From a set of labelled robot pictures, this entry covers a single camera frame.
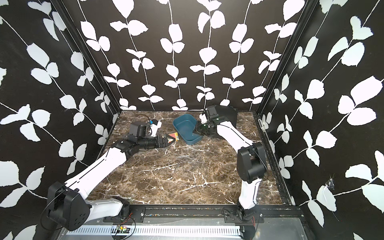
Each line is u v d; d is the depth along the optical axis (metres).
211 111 0.73
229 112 1.15
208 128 0.68
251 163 0.50
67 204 0.39
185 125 1.13
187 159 0.95
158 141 0.69
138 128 0.60
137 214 0.75
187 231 0.70
